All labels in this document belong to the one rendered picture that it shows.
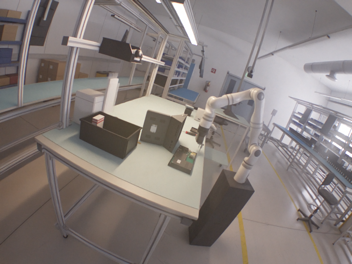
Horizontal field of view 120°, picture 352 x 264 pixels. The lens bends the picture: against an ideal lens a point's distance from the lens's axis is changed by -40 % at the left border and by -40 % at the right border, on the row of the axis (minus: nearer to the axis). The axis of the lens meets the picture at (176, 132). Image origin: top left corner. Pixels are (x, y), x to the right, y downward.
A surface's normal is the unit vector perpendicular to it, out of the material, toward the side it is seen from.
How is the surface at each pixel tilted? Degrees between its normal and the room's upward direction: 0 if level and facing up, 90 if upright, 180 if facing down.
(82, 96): 90
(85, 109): 90
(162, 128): 90
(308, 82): 90
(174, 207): 0
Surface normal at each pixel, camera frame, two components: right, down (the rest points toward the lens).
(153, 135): 0.12, 0.40
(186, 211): 0.31, -0.88
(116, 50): -0.18, 0.30
